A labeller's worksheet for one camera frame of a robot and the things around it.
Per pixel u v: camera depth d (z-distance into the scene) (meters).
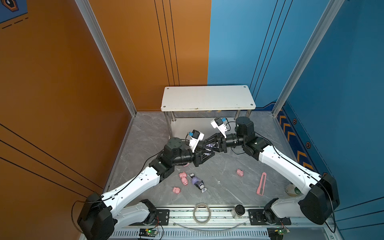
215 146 0.65
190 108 0.76
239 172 0.87
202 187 0.81
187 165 0.65
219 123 0.61
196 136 0.62
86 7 0.70
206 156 0.65
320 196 0.40
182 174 0.85
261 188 0.81
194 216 0.75
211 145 0.64
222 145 0.60
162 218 0.74
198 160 0.60
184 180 0.84
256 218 0.72
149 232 0.71
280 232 0.69
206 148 0.64
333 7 0.70
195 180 0.83
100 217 0.39
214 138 0.65
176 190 0.80
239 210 0.69
